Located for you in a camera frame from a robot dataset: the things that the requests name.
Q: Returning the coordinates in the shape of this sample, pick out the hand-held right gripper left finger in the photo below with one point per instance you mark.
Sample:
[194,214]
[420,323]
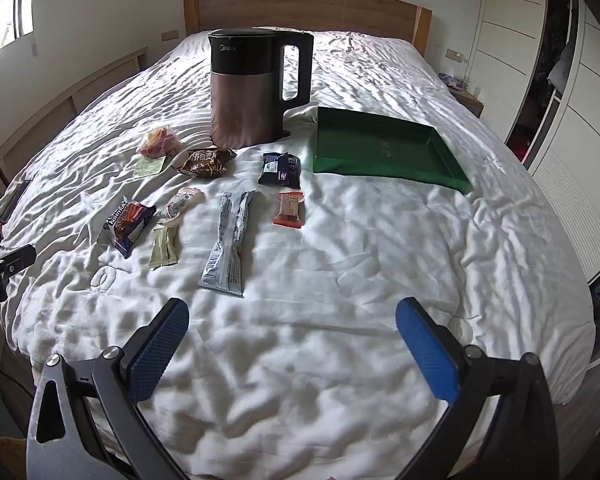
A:
[155,355]

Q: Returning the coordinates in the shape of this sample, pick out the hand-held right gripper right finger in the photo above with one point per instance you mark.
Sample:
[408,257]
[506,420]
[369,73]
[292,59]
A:
[427,350]

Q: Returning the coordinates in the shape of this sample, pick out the olive green snack packet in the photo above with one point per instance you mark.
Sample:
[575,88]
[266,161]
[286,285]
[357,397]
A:
[163,250]

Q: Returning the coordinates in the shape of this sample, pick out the blue orange cracker packet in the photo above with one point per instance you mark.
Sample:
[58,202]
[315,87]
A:
[127,225]

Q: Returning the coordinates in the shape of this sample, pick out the long white blue snack packet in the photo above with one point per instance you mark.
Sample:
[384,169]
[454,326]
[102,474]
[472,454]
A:
[227,247]

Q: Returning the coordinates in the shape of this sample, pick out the orange brown small snack packet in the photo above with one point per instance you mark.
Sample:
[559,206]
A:
[290,210]

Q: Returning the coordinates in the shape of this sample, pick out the brown chocolate snack packet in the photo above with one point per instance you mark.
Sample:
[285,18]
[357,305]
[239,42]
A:
[203,162]

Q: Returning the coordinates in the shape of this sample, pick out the green tray box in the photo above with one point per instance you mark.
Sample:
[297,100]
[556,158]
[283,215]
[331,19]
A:
[375,140]

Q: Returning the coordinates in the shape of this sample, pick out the pink white candy packet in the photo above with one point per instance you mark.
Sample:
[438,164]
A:
[180,202]

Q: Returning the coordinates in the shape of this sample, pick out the clear dried fruit packet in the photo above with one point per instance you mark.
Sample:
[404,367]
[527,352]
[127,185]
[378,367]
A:
[157,145]

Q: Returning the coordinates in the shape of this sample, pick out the dark blue snack packet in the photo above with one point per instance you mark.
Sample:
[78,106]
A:
[279,169]

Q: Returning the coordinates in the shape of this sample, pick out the wooden bedside table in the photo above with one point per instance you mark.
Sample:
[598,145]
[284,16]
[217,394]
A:
[472,102]

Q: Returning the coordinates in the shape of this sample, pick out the copper and black electric kettle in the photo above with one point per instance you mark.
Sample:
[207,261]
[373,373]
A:
[245,105]

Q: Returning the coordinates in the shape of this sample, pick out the white wardrobe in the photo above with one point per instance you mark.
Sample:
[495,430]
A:
[595,135]

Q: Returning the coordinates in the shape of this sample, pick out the hanging clothes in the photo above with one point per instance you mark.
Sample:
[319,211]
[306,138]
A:
[560,70]

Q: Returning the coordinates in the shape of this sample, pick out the wooden headboard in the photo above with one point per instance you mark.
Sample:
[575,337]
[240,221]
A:
[305,12]

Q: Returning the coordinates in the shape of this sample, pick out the beige slatted wall panel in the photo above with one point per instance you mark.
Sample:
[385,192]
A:
[55,105]

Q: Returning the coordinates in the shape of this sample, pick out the wall switch plate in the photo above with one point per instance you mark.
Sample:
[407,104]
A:
[455,55]
[169,36]

